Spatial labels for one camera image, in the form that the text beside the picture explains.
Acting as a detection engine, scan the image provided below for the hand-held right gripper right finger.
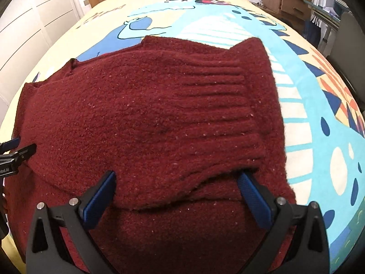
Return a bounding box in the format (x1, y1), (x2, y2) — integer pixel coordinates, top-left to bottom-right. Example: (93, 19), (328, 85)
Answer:
(238, 171), (330, 274)

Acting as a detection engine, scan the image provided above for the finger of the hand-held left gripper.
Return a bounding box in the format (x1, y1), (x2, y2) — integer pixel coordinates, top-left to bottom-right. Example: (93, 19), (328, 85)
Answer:
(0, 137), (21, 152)
(10, 144), (37, 164)

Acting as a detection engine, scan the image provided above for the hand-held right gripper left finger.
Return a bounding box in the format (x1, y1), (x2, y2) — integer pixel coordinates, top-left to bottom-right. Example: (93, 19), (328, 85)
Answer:
(26, 170), (117, 274)

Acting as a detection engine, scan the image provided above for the dark red knit sweater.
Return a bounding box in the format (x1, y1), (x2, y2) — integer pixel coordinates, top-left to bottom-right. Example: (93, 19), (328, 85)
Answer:
(6, 36), (297, 274)

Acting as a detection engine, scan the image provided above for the yellow dinosaur print bedspread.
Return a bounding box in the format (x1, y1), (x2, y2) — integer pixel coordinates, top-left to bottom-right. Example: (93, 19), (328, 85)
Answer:
(0, 0), (365, 274)

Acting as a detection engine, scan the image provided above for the dark blue tote bag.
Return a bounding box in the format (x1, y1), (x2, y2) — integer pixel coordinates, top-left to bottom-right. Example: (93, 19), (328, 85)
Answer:
(304, 16), (323, 46)

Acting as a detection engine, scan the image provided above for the grey green chair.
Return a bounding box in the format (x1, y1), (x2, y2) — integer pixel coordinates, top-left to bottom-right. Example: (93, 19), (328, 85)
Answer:
(325, 11), (365, 92)

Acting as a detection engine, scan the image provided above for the light glass top desk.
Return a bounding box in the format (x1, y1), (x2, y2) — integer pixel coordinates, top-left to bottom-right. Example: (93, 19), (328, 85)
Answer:
(309, 0), (354, 32)

